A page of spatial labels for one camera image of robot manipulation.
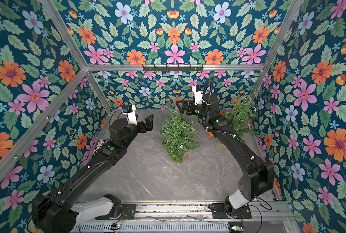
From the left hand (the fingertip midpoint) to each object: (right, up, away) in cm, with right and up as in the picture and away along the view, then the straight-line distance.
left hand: (146, 114), depth 72 cm
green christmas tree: (+17, -11, -3) cm, 20 cm away
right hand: (+21, +8, +2) cm, 23 cm away
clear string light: (+18, -16, -2) cm, 24 cm away
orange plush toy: (+39, -13, +32) cm, 52 cm away
